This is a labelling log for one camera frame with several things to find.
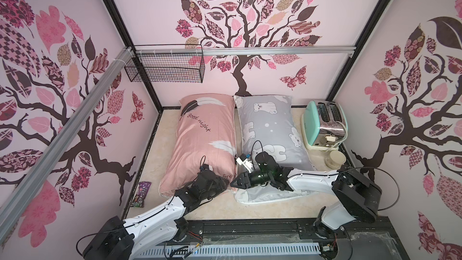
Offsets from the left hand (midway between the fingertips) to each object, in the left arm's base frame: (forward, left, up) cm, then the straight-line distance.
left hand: (227, 187), depth 83 cm
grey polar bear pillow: (+28, -22, +13) cm, 38 cm away
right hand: (-2, -2, +8) cm, 8 cm away
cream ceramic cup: (+12, -54, +3) cm, 56 cm away
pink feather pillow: (+23, +12, +10) cm, 27 cm away
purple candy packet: (+1, +41, -2) cm, 41 cm away
